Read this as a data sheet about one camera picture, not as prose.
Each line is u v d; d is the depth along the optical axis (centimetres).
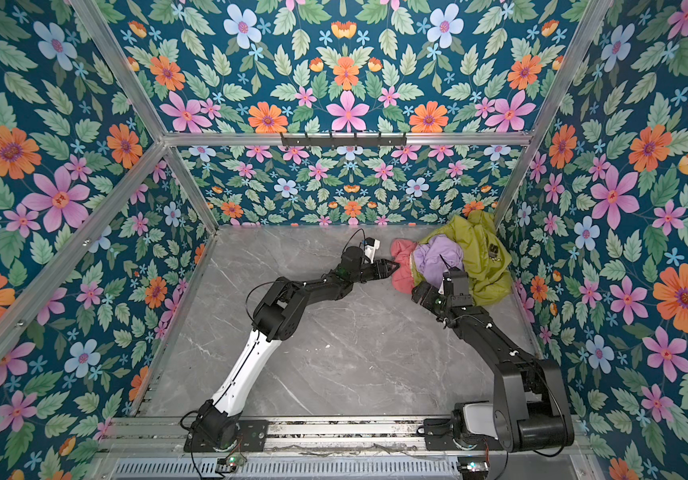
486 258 97
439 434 74
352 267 91
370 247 99
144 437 75
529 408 42
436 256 99
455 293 69
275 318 67
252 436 74
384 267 96
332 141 91
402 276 102
